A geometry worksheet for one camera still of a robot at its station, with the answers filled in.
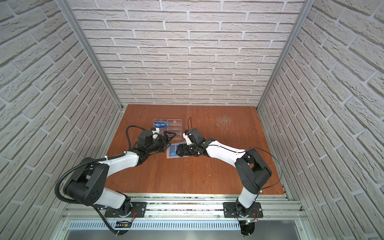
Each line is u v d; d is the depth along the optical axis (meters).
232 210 0.74
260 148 0.98
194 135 0.68
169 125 1.00
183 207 0.76
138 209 0.74
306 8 0.70
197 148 0.67
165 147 0.79
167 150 0.91
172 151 0.92
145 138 0.68
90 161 0.47
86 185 0.44
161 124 1.00
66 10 0.70
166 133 0.80
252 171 0.46
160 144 0.79
